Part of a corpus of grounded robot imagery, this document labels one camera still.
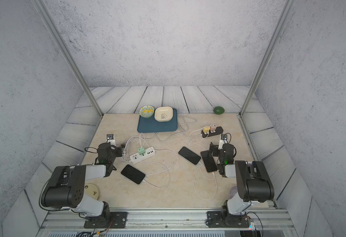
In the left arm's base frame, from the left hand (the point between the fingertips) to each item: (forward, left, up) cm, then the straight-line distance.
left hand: (118, 143), depth 94 cm
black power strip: (+13, -67, -5) cm, 69 cm away
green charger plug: (-6, -15, -1) cm, 16 cm away
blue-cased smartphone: (-6, -45, -7) cm, 46 cm away
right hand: (-1, -64, +1) cm, 64 cm away
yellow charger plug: (+10, -57, 0) cm, 58 cm away
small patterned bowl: (+32, -14, -3) cm, 35 cm away
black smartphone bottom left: (-17, -11, -8) cm, 21 cm away
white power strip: (-8, -11, -5) cm, 15 cm away
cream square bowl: (+30, -27, -4) cm, 40 cm away
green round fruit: (+32, -71, -3) cm, 77 cm away
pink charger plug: (+11, -62, +1) cm, 63 cm away
